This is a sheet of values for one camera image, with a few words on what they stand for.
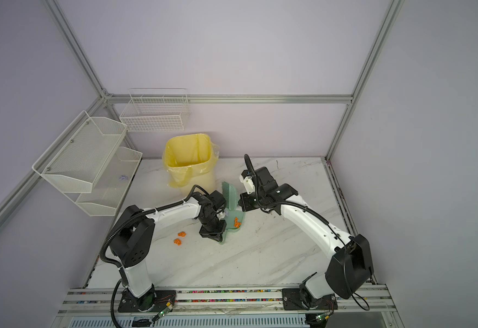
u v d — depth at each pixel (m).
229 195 0.84
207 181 0.92
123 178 0.93
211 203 0.69
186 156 1.03
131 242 0.48
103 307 0.73
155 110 0.96
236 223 0.93
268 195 0.58
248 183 0.73
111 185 0.93
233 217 0.96
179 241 0.88
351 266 0.41
